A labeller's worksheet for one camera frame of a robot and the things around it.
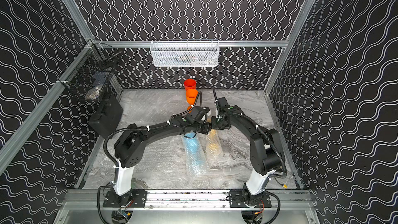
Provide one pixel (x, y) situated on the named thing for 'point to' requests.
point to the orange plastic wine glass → (190, 95)
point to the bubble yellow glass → (214, 149)
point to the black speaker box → (105, 120)
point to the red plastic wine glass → (189, 83)
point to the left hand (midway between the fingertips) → (212, 126)
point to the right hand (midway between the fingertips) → (215, 125)
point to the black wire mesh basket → (90, 72)
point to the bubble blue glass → (196, 160)
